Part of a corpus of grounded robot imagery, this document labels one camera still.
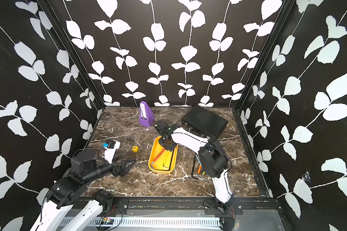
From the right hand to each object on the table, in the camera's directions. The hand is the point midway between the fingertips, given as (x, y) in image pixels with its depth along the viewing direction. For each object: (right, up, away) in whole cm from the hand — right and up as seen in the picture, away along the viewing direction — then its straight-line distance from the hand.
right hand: (160, 143), depth 90 cm
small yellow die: (-17, -4, +3) cm, 18 cm away
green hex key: (+27, -17, -4) cm, 32 cm away
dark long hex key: (+21, -15, -2) cm, 26 cm away
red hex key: (-2, -8, -4) cm, 9 cm away
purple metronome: (-12, +18, +14) cm, 26 cm away
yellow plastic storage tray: (+1, -11, 0) cm, 11 cm away
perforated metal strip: (-3, -36, -20) cm, 41 cm away
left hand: (-11, -2, -24) cm, 26 cm away
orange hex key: (+25, -15, -2) cm, 29 cm away
